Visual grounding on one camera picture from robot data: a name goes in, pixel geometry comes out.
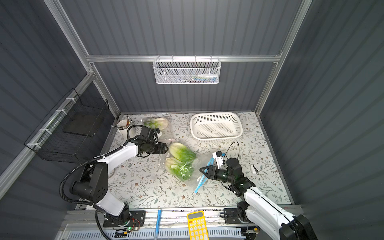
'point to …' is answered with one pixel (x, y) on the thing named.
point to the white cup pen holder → (124, 123)
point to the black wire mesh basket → (67, 134)
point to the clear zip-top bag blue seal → (201, 160)
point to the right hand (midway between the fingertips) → (203, 171)
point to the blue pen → (158, 224)
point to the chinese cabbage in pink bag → (155, 123)
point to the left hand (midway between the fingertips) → (165, 149)
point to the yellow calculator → (197, 226)
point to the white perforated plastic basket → (216, 127)
